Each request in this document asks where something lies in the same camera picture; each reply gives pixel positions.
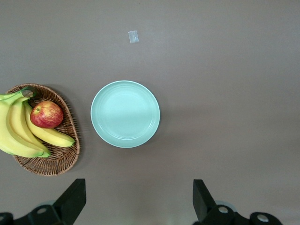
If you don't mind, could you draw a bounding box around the brown table cover sheet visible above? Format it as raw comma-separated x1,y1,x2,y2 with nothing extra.
0,0,300,225

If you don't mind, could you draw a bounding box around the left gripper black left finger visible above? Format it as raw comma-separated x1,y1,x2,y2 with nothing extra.
14,179,87,225

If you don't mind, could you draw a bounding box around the clear tape piece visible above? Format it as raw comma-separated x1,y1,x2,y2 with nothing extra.
128,30,139,44

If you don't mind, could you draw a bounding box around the yellow banana bunch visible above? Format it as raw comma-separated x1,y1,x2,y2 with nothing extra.
0,87,75,158

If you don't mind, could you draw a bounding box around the brown wicker basket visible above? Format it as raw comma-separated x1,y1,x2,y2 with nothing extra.
4,83,80,176

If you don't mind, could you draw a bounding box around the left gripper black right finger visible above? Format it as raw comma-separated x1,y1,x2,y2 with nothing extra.
193,179,249,225

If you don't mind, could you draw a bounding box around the red yellow apple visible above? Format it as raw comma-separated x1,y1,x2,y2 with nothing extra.
30,101,64,129

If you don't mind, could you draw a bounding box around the mint green round plate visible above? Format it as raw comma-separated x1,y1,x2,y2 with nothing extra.
90,80,161,149

